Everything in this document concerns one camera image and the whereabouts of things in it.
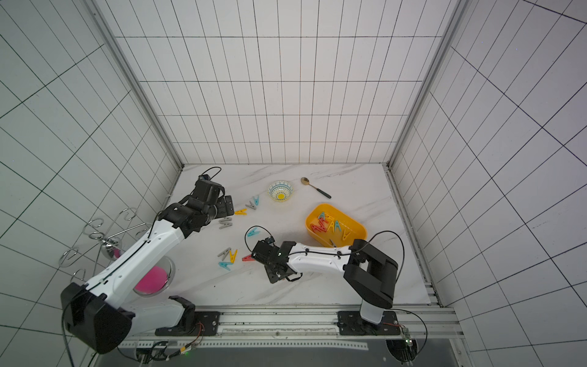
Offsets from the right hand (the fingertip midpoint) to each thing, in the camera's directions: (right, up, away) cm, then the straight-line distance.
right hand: (271, 276), depth 82 cm
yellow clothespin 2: (+29, +13, +10) cm, 33 cm away
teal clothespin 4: (+20, +20, +15) cm, 32 cm away
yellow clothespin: (-16, +5, +5) cm, 18 cm away
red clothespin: (-10, +5, +5) cm, 12 cm away
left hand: (-20, +25, -2) cm, 32 cm away
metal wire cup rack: (-45, +18, -21) cm, 53 cm away
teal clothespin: (-9, +14, +13) cm, 21 cm away
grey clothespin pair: (-21, +16, +13) cm, 30 cm away
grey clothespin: (-12, +24, +21) cm, 34 cm away
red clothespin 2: (+17, +16, +13) cm, 26 cm away
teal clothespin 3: (+27, +16, +13) cm, 34 cm away
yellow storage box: (+25, +16, +13) cm, 32 cm away
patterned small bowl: (+2, +31, +25) cm, 39 cm away
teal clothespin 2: (-18, +3, +3) cm, 19 cm away
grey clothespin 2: (-19, +7, +6) cm, 21 cm away
